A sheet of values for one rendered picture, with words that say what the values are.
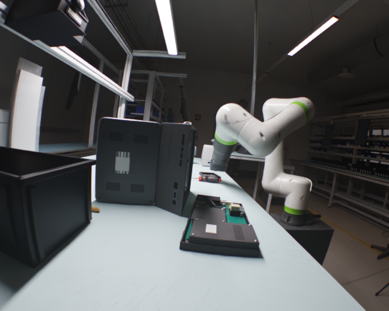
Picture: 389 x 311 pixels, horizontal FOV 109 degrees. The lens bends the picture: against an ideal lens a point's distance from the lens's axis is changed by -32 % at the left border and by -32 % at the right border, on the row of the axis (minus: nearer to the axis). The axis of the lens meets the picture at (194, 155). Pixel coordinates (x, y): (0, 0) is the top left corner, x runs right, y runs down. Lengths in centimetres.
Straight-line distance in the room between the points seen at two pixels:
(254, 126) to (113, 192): 45
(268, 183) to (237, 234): 80
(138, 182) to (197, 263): 27
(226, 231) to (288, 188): 76
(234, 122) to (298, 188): 55
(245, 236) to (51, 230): 30
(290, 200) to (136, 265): 91
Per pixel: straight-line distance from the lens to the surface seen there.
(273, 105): 106
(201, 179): 88
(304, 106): 95
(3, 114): 61
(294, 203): 109
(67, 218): 35
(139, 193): 51
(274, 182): 112
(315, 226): 117
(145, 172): 50
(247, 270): 31
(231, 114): 67
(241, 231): 37
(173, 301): 24
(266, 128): 65
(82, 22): 65
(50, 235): 31
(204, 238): 33
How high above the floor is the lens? 118
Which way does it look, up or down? 4 degrees down
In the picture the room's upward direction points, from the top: 6 degrees clockwise
